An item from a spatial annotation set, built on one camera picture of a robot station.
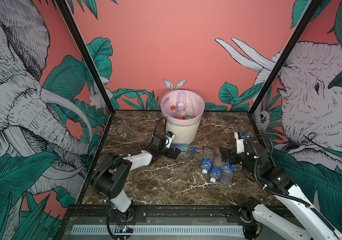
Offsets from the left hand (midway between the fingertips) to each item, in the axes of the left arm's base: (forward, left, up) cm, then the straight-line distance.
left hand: (175, 146), depth 91 cm
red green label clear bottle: (+26, -6, +6) cm, 27 cm away
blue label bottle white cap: (-11, -18, -1) cm, 21 cm away
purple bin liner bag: (+23, -13, +14) cm, 30 cm away
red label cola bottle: (+22, 0, +8) cm, 24 cm away
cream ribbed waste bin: (+3, -5, +17) cm, 18 cm away
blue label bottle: (-15, -23, -1) cm, 28 cm away
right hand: (-12, -24, +20) cm, 34 cm away
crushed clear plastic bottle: (-17, -29, -3) cm, 34 cm away
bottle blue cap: (0, -12, -5) cm, 13 cm away
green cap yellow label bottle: (+19, -11, +7) cm, 23 cm away
